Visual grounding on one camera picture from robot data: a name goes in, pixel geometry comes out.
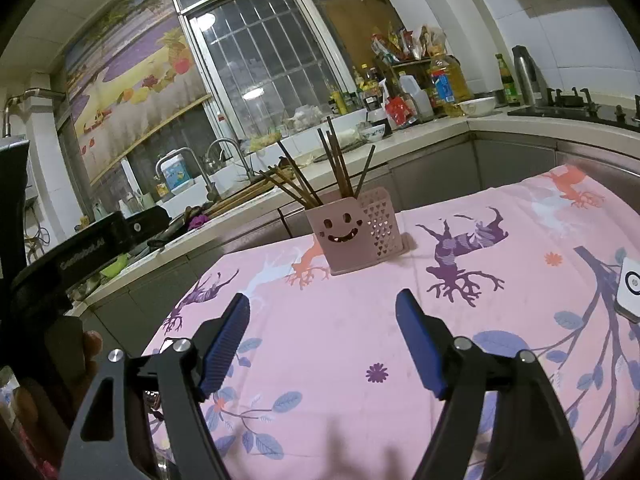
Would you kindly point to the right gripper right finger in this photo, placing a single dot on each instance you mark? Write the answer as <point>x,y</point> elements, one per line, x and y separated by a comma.
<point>531,438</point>

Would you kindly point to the pink patterned tablecloth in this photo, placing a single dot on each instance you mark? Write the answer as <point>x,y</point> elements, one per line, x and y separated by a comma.
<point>323,385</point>

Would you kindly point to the person's left hand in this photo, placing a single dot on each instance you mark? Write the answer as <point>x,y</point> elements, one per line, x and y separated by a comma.
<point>54,367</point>

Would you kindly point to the green glass sauce bottle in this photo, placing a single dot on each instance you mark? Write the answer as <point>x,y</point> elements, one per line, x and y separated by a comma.
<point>508,83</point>

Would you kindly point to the chrome sink faucet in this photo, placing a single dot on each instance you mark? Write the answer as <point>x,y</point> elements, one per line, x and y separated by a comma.
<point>237,157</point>
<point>196,169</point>

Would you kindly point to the small patterned bowl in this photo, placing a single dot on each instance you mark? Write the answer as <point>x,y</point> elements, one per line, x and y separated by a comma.
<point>373,133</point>

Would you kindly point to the white ceramic bowl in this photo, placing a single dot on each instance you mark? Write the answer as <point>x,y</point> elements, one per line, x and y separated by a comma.
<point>479,107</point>

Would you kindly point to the white plastic bag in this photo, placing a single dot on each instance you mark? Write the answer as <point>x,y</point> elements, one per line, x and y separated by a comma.
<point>347,138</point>

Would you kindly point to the red snack bag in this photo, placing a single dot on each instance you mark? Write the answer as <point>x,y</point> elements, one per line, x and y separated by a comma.
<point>399,113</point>

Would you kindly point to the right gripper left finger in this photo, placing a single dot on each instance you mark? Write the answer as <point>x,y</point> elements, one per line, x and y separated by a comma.
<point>111,437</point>

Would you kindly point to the large cooking oil bottle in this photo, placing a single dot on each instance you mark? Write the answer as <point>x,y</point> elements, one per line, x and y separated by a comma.
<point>449,82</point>

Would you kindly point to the pink utensil holder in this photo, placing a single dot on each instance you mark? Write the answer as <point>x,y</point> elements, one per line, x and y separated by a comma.
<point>357,232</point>

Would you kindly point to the white square device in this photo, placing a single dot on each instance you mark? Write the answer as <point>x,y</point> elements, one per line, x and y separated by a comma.
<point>627,297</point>

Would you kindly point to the chrome sink faucet left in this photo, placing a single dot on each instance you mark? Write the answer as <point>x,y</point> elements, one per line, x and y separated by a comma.
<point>196,169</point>

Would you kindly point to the black pan in sink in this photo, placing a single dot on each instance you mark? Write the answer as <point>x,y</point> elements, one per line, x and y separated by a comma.
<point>191,219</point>

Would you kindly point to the wooden cutting board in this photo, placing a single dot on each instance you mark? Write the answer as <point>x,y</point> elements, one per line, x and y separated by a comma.
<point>239,198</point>

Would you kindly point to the fruit pattern window blind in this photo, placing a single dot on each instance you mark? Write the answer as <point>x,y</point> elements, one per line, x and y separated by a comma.
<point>129,74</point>

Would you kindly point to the chrome sink faucet right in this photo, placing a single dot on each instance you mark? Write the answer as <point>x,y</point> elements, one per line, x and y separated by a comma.
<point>237,157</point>

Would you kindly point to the barred kitchen window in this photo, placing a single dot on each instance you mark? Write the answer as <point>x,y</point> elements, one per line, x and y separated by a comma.
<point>267,65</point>

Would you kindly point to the green plastic bowl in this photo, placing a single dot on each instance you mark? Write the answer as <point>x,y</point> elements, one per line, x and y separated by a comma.
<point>114,268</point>

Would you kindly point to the white blue detergent jug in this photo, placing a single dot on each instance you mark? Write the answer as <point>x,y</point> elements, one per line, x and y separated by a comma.
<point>174,170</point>

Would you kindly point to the dark soy sauce bottle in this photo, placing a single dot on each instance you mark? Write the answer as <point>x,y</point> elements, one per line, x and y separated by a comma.
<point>372,95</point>

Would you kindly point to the yellow condiment bottle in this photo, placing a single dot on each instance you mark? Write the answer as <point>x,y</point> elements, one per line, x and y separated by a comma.
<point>338,99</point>

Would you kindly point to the black gas stove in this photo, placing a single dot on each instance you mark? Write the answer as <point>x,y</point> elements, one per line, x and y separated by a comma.
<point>578,105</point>

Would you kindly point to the brown wooden chopstick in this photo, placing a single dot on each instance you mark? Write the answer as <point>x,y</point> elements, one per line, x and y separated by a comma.
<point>299,199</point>
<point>364,171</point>
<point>342,176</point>
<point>329,157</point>
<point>282,176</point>
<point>300,176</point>

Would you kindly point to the steel thermos kettle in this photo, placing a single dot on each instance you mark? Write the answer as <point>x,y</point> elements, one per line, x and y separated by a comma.
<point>531,80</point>

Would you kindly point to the white plastic jug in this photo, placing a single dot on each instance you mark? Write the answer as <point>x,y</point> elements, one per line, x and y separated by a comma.
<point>418,96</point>

